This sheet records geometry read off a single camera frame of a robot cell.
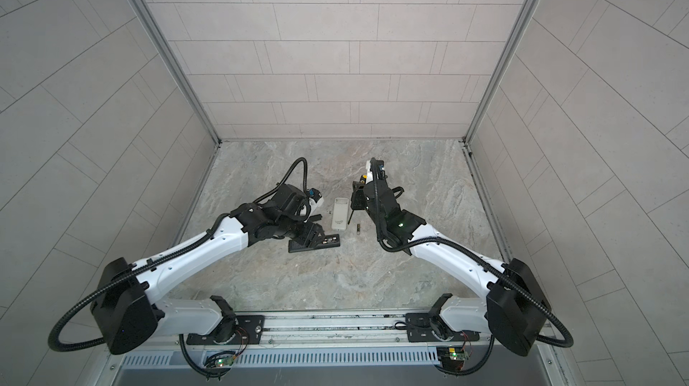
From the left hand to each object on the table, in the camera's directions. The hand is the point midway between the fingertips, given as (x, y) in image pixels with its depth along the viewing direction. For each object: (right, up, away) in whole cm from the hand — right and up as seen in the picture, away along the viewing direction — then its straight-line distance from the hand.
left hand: (325, 230), depth 78 cm
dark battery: (+10, -3, +13) cm, 17 cm away
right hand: (+8, +13, +1) cm, 15 cm away
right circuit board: (+35, -30, -10) cm, 47 cm away
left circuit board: (-23, -29, -13) cm, 39 cm away
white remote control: (+4, +2, +15) cm, 15 cm away
